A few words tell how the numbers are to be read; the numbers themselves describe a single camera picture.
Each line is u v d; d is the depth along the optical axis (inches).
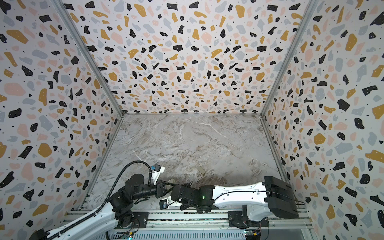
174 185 28.7
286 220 29.9
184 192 21.7
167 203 23.6
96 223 20.6
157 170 27.8
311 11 28.2
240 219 29.2
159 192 26.4
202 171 35.6
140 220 28.9
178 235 27.6
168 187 28.7
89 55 33.9
